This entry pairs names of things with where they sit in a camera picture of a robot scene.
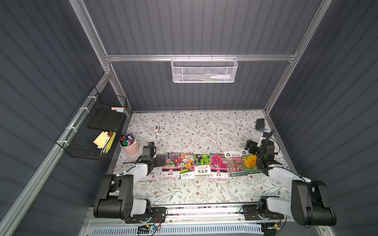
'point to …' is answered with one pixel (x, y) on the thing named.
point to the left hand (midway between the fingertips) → (156, 159)
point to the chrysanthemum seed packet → (172, 169)
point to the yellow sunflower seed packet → (250, 162)
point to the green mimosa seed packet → (202, 164)
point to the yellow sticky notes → (101, 139)
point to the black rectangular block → (260, 125)
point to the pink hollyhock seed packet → (218, 168)
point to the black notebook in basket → (105, 118)
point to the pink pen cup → (128, 142)
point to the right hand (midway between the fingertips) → (255, 142)
